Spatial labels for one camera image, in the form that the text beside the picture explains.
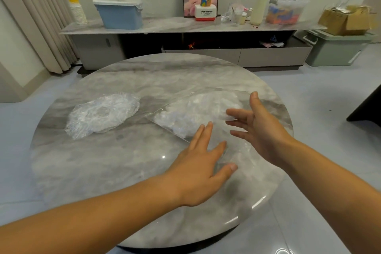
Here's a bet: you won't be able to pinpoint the person's right hand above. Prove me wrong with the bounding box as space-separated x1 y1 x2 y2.
225 91 295 167

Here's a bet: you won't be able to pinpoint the person's left hand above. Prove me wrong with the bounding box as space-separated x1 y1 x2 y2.
162 121 239 208

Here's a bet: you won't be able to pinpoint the clear plastic bag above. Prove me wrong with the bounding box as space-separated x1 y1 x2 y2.
152 89 275 156

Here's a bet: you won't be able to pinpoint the pile of clear plastic caps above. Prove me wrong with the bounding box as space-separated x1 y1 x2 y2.
65 93 141 140

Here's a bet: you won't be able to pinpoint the person's left forearm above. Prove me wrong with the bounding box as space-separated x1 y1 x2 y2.
0 176 179 254

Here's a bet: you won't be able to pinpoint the person's right forearm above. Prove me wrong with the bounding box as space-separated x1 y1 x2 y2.
277 139 381 254

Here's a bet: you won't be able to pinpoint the green storage bin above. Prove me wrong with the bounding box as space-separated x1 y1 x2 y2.
302 29 375 67

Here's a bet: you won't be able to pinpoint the blue storage box white lid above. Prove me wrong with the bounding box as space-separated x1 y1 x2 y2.
92 0 145 30

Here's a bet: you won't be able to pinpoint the black table base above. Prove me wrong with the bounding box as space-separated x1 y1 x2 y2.
119 227 239 254

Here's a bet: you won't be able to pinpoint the clear container colourful contents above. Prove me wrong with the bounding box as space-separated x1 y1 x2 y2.
266 0 310 26

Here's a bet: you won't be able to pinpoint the crumpled clear wrapper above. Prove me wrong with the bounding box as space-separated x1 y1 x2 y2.
221 6 239 24

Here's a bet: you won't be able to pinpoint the cream paper roll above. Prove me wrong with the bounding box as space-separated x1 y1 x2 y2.
249 0 270 27

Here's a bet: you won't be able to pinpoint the red and white box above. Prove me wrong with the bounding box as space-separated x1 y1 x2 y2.
194 4 217 22

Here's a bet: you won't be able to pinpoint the brown cardboard box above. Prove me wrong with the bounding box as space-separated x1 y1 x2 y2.
317 4 379 36

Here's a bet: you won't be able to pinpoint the long grey low cabinet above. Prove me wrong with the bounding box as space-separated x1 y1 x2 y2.
60 17 327 72

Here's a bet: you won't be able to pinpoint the stack of paper cups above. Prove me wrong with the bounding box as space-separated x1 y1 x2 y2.
65 0 88 25

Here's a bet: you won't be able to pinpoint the beige curtain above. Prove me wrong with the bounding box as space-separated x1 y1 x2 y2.
0 0 79 74

